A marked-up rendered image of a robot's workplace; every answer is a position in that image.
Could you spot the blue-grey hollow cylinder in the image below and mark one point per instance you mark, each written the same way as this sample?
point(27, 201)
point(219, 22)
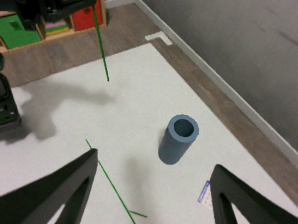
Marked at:
point(181, 132)

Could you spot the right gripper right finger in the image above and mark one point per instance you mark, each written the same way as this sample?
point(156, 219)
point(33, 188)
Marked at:
point(226, 189)

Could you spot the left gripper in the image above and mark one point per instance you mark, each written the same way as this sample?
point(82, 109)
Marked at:
point(52, 11)

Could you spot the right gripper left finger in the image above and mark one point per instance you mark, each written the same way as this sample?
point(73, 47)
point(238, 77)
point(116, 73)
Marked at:
point(38, 201)

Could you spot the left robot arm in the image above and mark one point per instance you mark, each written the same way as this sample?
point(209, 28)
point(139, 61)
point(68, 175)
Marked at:
point(9, 115)

